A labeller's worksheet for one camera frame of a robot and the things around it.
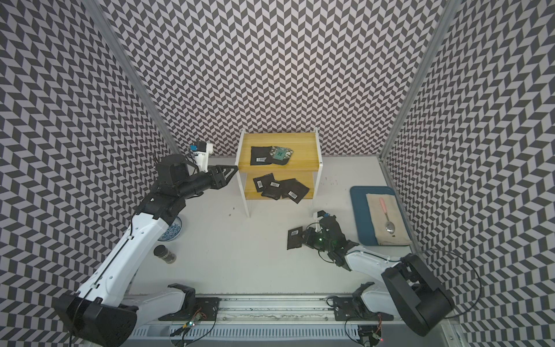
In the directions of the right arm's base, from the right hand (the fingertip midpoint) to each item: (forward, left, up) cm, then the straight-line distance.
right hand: (297, 239), depth 85 cm
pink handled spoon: (+7, -40, -3) cm, 41 cm away
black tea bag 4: (+15, +2, +13) cm, 20 cm away
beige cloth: (+3, -44, -4) cm, 44 cm away
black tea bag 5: (0, +1, +1) cm, 1 cm away
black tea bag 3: (+15, +10, +13) cm, 22 cm away
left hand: (+11, +21, +29) cm, 38 cm away
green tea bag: (+18, +6, +30) cm, 36 cm away
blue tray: (+5, -30, -4) cm, 31 cm away
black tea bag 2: (+20, +14, +12) cm, 27 cm away
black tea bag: (+19, +13, +29) cm, 37 cm away
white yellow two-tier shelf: (+13, +5, +29) cm, 32 cm away
